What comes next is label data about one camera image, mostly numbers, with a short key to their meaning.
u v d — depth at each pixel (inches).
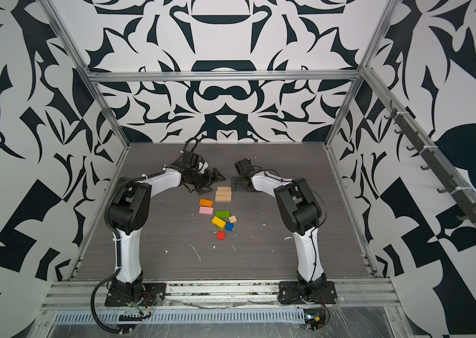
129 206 21.6
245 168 32.6
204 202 37.9
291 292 29.3
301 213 21.6
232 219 36.0
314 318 28.1
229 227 35.5
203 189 37.5
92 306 26.7
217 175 35.8
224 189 38.6
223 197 39.0
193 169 34.4
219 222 35.2
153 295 29.1
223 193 38.9
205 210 37.2
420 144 23.6
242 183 30.4
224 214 37.8
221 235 35.2
